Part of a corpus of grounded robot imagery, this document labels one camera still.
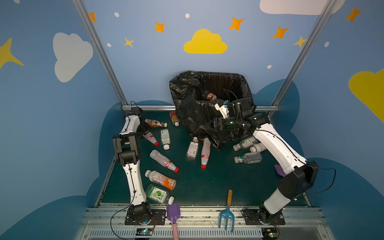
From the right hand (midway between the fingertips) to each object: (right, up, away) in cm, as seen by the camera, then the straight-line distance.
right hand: (211, 123), depth 76 cm
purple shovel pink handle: (-20, -47, +1) cm, 51 cm away
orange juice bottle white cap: (-29, -30, +6) cm, 42 cm away
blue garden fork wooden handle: (+9, -46, -2) cm, 47 cm away
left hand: (-41, -5, +28) cm, 50 cm away
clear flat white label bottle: (-10, -16, +20) cm, 27 cm away
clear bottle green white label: (+26, -13, +22) cm, 36 cm away
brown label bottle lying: (-38, +1, +33) cm, 51 cm away
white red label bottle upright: (-1, -18, +18) cm, 25 cm away
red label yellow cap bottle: (+3, +18, +19) cm, 26 cm away
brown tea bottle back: (-23, +5, +35) cm, 42 cm away
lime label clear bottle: (-29, -38, +2) cm, 48 cm away
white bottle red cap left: (-38, -10, +26) cm, 47 cm away
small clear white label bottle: (-28, -10, +25) cm, 39 cm away
